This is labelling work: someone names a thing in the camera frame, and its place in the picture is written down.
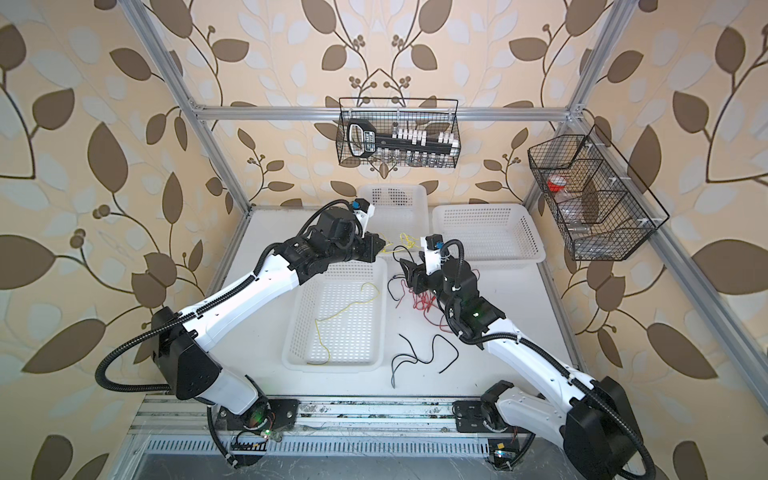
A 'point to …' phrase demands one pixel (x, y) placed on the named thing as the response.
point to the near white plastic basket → (337, 321)
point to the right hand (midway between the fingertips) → (412, 259)
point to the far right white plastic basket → (494, 234)
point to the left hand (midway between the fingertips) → (388, 240)
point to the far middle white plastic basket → (400, 216)
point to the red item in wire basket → (553, 187)
